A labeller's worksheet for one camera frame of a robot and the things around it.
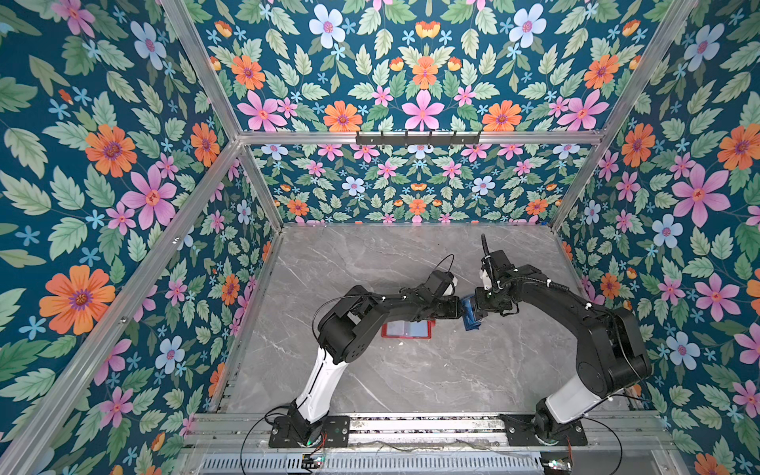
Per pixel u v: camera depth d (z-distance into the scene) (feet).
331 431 2.40
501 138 6.22
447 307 2.82
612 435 2.18
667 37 2.35
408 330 2.98
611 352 1.48
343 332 1.80
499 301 2.51
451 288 2.63
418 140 3.06
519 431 2.41
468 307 3.05
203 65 2.48
